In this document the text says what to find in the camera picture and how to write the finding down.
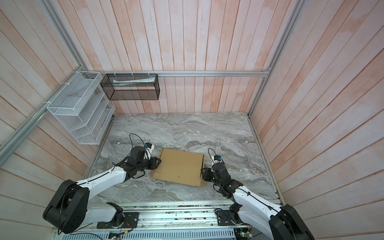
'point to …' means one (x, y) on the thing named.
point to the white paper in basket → (130, 81)
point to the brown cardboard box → (180, 166)
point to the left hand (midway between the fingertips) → (158, 163)
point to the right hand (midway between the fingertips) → (202, 169)
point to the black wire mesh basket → (131, 86)
